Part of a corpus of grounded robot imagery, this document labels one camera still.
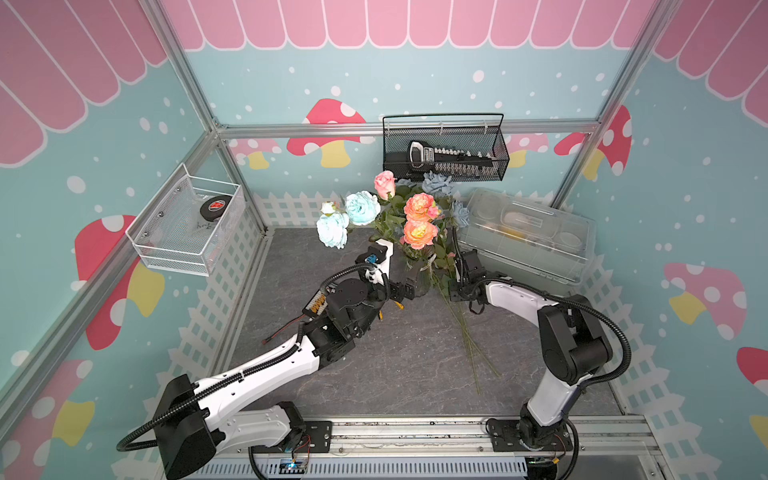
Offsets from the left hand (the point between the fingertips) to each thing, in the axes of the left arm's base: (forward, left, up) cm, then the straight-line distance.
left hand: (403, 259), depth 68 cm
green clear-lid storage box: (+22, -39, -15) cm, 47 cm away
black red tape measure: (+16, +50, 0) cm, 53 cm away
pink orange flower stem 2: (0, -22, -33) cm, 40 cm away
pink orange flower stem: (-5, -20, -33) cm, 39 cm away
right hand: (+11, -18, -29) cm, 36 cm away
